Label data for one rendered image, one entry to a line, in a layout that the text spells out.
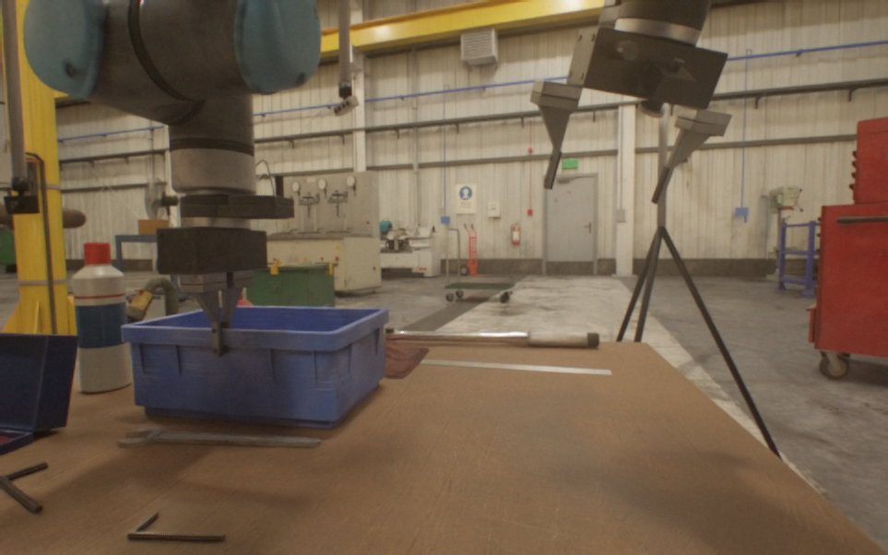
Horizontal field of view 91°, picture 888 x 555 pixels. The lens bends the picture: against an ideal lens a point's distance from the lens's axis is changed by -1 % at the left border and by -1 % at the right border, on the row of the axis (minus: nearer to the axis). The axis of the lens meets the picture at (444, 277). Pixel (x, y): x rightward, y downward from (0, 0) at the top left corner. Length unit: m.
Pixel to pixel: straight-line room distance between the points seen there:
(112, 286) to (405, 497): 0.58
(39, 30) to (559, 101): 0.44
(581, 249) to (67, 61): 9.84
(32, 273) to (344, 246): 3.13
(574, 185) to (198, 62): 9.86
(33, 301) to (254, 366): 3.79
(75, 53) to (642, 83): 0.47
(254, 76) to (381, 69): 11.58
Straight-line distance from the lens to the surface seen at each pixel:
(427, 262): 9.28
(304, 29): 0.43
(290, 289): 3.36
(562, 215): 10.11
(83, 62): 0.47
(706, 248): 10.41
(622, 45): 0.44
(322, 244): 6.17
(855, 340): 2.85
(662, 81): 0.44
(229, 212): 0.54
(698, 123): 0.53
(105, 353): 0.85
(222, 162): 0.55
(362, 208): 6.54
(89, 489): 0.55
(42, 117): 4.42
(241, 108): 0.58
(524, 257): 10.25
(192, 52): 0.42
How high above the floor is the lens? 0.69
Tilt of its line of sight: 4 degrees down
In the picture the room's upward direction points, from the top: 1 degrees counter-clockwise
